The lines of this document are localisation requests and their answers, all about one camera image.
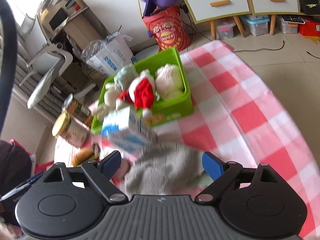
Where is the white office chair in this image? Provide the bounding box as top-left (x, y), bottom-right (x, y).
top-left (18, 12), bottom-right (99, 110)

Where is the green plastic bin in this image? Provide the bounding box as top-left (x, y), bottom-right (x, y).
top-left (90, 47), bottom-right (195, 136)

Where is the red Lays bucket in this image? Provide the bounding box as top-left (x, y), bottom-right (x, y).
top-left (142, 5), bottom-right (191, 51)

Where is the white printed paper bag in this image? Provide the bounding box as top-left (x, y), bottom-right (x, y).
top-left (81, 31), bottom-right (136, 76)

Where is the white round scale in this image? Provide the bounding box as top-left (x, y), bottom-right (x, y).
top-left (135, 44), bottom-right (160, 61)

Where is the blue white milk carton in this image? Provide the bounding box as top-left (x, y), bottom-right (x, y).
top-left (101, 107), bottom-right (158, 154)

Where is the wooden shelf cabinet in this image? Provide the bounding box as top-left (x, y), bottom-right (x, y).
top-left (183, 0), bottom-right (304, 40)

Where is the red santa plush toy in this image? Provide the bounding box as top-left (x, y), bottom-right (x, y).
top-left (116, 69), bottom-right (156, 119)

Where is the white bunny plush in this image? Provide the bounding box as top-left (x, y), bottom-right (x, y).
top-left (92, 83), bottom-right (122, 122)

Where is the blue lid storage box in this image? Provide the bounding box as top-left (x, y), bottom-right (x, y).
top-left (240, 15), bottom-right (270, 36)

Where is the pink checkered tablecloth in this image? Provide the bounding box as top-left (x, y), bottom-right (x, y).
top-left (53, 39), bottom-right (320, 240)

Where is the black drink can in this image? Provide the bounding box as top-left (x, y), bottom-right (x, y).
top-left (62, 94), bottom-right (93, 128)

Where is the left hand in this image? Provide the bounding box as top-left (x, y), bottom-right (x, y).
top-left (0, 221), bottom-right (23, 240)

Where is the gold lid cookie jar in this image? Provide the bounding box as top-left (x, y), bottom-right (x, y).
top-left (52, 112), bottom-right (88, 148)

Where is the burger plush toy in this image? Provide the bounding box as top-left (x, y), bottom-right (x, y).
top-left (71, 144), bottom-right (101, 167)

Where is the clear storage box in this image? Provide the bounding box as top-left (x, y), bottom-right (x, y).
top-left (215, 17), bottom-right (236, 40)

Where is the grey knit cloth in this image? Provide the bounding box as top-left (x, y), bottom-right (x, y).
top-left (124, 142), bottom-right (213, 196)

